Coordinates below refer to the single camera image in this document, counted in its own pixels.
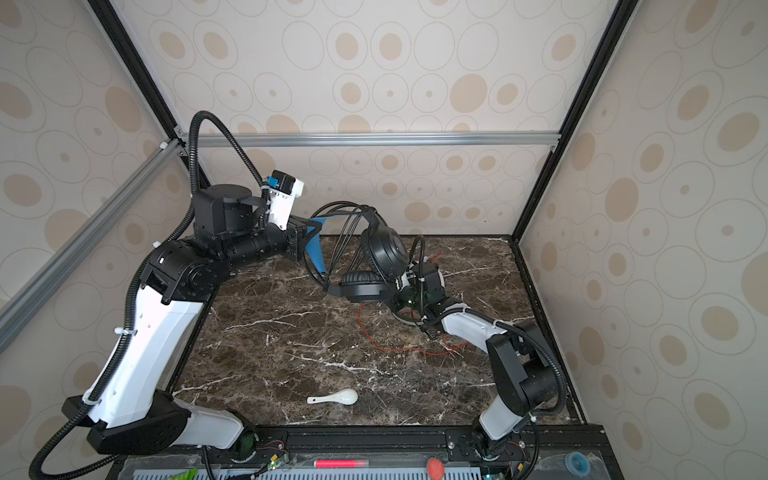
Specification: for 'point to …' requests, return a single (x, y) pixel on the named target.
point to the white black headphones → (415, 316)
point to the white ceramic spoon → (347, 397)
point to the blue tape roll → (577, 464)
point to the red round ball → (435, 469)
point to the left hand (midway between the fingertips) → (322, 222)
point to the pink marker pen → (340, 463)
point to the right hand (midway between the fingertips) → (380, 289)
